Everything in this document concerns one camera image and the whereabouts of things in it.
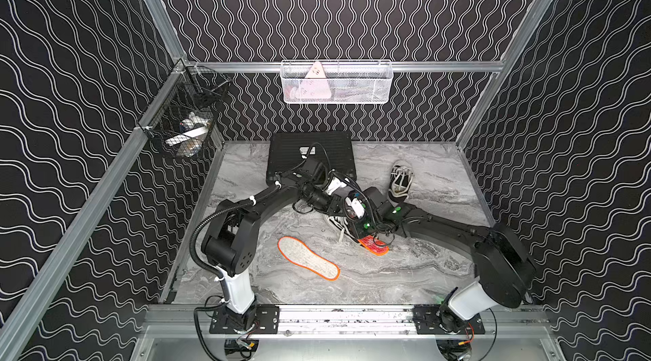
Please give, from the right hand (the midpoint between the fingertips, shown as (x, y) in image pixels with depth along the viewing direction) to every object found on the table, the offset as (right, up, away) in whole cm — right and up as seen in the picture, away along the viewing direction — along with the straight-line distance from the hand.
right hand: (351, 226), depth 87 cm
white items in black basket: (-53, +28, -4) cm, 60 cm away
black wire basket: (-60, +50, +11) cm, 79 cm away
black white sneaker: (-3, +1, -3) cm, 4 cm away
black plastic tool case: (-5, +28, +27) cm, 39 cm away
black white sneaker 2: (+21, +17, +13) cm, 30 cm away
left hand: (-2, +6, -4) cm, 7 cm away
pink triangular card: (-12, +50, +4) cm, 51 cm away
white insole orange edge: (-18, -9, +1) cm, 21 cm away
